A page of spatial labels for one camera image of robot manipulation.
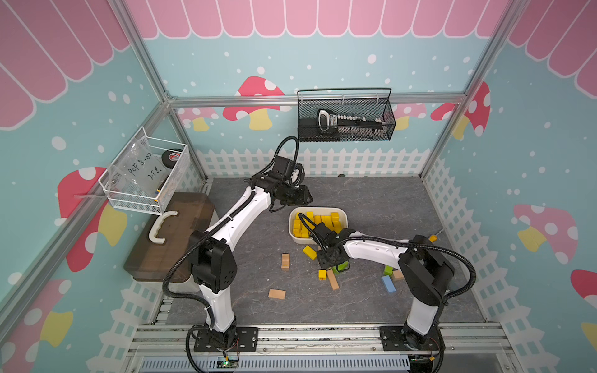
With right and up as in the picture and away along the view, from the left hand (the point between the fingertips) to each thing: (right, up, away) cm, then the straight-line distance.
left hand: (308, 202), depth 84 cm
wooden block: (-11, -33, -1) cm, 35 cm away
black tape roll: (-49, +16, -3) cm, 51 cm away
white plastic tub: (-2, -6, -10) cm, 12 cm away
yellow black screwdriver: (+53, -15, +12) cm, 56 cm away
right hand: (+7, -23, +6) cm, 25 cm away
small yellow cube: (+12, -7, +15) cm, 21 cm away
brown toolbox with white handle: (-46, -11, -10) cm, 48 cm away
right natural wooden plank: (+9, -29, +2) cm, 30 cm away
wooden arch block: (-9, -23, +6) cm, 25 cm away
